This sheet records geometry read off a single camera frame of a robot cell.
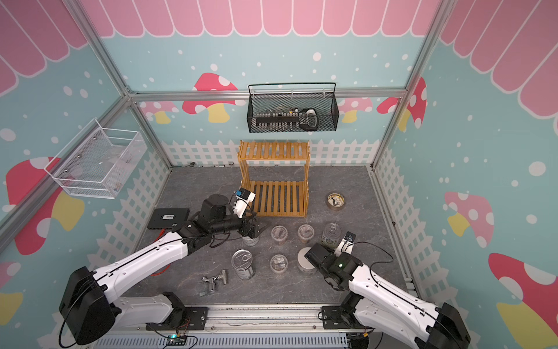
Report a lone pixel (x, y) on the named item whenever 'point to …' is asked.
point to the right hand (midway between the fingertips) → (335, 256)
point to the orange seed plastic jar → (306, 233)
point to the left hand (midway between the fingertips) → (262, 222)
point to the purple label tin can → (250, 241)
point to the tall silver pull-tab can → (242, 261)
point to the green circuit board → (176, 339)
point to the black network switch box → (168, 218)
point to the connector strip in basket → (278, 121)
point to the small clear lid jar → (278, 263)
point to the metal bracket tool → (223, 275)
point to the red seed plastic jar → (279, 234)
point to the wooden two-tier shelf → (277, 172)
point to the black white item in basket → (308, 119)
